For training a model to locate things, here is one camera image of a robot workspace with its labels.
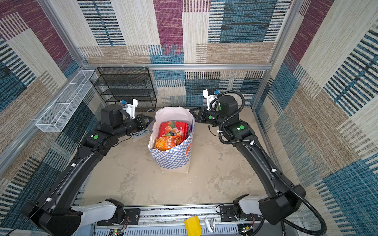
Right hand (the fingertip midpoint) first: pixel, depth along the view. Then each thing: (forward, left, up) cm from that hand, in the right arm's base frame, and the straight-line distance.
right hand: (190, 112), depth 66 cm
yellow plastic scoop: (-38, 0, -37) cm, 54 cm away
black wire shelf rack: (+45, +51, -16) cm, 70 cm away
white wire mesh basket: (+8, +64, -4) cm, 65 cm away
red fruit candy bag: (+5, +10, -18) cm, 21 cm away
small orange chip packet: (-6, +13, -14) cm, 20 cm away
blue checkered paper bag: (-13, +8, -19) cm, 25 cm away
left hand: (0, +16, -2) cm, 17 cm away
